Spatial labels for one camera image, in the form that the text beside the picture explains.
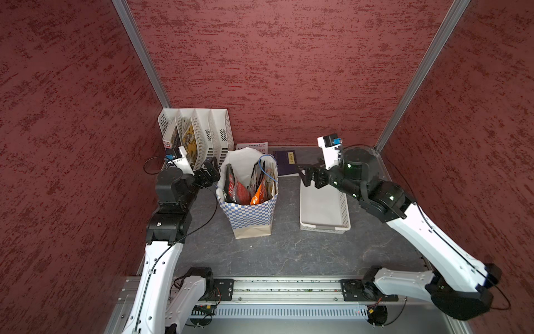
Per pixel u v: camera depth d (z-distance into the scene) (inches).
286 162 44.7
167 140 35.5
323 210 36.6
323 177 21.5
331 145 20.1
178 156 21.1
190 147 39.7
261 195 28.0
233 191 29.9
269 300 29.2
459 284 15.2
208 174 23.2
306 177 21.8
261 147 47.5
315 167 21.2
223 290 29.2
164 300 16.0
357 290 29.1
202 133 43.6
